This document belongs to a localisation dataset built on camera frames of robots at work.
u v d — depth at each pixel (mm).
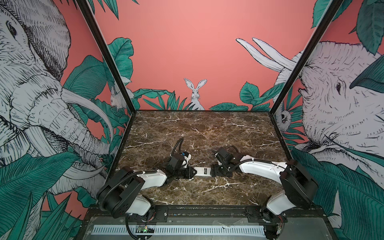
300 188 440
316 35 781
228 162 670
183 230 701
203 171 870
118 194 434
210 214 747
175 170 695
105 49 838
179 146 919
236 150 982
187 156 824
